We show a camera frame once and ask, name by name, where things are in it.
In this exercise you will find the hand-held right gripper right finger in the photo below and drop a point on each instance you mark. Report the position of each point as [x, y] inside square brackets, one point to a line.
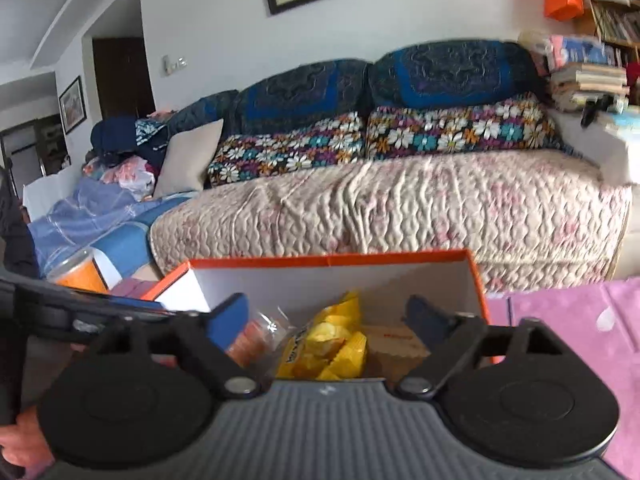
[425, 322]

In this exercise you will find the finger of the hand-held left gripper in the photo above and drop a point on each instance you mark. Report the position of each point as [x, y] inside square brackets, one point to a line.
[60, 310]

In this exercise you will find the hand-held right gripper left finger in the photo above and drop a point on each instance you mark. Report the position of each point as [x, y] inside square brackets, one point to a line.
[227, 322]

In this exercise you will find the clear packet orange snack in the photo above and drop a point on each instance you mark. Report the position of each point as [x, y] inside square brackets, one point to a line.
[250, 345]

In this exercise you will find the beige packet red print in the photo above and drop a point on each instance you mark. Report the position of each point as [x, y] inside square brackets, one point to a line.
[390, 350]

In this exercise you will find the orange cardboard box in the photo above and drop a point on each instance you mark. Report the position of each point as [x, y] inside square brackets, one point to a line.
[300, 280]

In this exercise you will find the yellow snack packet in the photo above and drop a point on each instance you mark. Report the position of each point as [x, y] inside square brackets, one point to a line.
[325, 340]

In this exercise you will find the person's left hand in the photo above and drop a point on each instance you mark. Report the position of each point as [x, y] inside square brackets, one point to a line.
[25, 440]

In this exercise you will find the orange paper cup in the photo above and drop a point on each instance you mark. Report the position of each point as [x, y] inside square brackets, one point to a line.
[82, 272]

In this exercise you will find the dark cloth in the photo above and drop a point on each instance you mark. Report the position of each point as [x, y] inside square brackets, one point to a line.
[17, 225]

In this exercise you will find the blue striped blanket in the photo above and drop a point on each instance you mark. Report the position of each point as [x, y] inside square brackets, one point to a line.
[90, 215]

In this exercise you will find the quilted pale sofa cover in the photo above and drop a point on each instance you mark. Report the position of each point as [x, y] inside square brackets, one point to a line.
[400, 210]

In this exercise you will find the beige pillow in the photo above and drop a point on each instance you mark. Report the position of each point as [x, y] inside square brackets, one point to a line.
[187, 165]

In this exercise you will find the pile of clothes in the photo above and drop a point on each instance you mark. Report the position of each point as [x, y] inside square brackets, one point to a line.
[125, 160]

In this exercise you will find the floral crochet cushion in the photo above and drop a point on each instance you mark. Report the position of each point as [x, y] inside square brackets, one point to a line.
[290, 150]
[460, 125]

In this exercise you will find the small framed picture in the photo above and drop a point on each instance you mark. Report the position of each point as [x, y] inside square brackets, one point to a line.
[72, 105]

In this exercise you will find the blue patterned cushion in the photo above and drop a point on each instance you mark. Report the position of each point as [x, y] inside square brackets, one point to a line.
[300, 92]
[205, 110]
[450, 72]

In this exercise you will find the dark wooden door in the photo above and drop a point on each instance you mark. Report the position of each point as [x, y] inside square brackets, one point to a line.
[122, 77]

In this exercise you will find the white cloth cover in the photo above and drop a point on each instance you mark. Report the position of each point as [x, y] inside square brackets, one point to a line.
[600, 155]

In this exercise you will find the small black object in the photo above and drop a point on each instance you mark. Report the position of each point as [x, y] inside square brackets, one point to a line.
[595, 110]

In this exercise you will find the stack of books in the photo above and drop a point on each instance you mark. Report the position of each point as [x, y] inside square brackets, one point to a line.
[590, 75]

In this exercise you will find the wooden bookshelf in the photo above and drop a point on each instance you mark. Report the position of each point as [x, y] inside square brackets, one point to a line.
[615, 5]

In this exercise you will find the white light switch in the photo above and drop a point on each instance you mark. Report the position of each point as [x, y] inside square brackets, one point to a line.
[175, 65]

